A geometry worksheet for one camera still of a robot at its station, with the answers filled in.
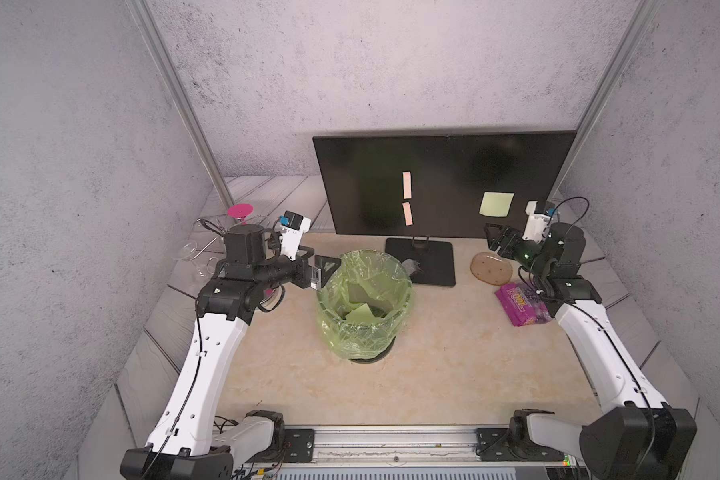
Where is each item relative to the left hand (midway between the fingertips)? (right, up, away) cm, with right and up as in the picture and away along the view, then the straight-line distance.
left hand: (328, 256), depth 67 cm
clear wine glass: (-38, +1, +11) cm, 40 cm away
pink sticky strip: (+20, +11, +19) cm, 30 cm away
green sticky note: (+7, -18, +23) cm, 30 cm away
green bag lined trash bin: (+8, -14, +23) cm, 28 cm away
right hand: (+40, +7, +7) cm, 41 cm away
